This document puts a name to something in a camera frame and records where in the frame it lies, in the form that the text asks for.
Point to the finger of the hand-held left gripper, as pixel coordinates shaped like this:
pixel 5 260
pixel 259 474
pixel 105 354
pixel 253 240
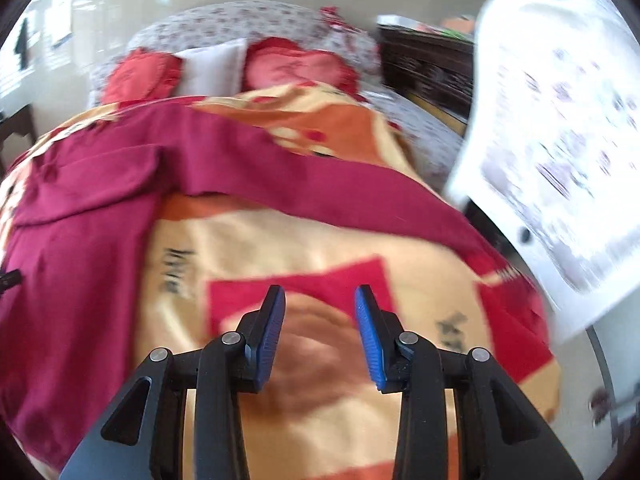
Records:
pixel 9 281

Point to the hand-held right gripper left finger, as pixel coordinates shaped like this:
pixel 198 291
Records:
pixel 267 345

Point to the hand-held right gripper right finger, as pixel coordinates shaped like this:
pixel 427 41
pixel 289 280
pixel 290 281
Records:
pixel 370 345

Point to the maroon knit sweater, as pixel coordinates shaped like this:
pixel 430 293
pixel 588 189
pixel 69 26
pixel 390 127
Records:
pixel 75 260

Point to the orange rose printed blanket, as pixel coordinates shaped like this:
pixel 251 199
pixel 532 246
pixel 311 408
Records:
pixel 300 250

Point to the dark wooden desk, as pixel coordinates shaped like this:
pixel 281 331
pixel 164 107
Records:
pixel 15 135

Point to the floral bed sheet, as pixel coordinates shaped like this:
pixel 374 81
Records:
pixel 425 135

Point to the black hanging cloth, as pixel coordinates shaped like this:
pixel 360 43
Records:
pixel 21 42

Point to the red heart-shaped pillow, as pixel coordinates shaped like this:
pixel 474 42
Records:
pixel 140 77
pixel 295 67

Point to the dark carved wooden sideboard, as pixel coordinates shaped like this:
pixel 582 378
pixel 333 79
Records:
pixel 425 70

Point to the white square pillow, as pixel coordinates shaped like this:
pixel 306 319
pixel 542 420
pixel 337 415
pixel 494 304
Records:
pixel 210 67

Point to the white flat box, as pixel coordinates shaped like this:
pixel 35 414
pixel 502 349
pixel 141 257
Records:
pixel 400 20

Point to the orange paper packet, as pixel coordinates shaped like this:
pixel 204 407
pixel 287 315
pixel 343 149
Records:
pixel 457 26

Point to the red ruffled cloth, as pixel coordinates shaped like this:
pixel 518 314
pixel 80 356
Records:
pixel 334 16

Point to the wall calendar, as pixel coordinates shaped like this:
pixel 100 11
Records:
pixel 61 12

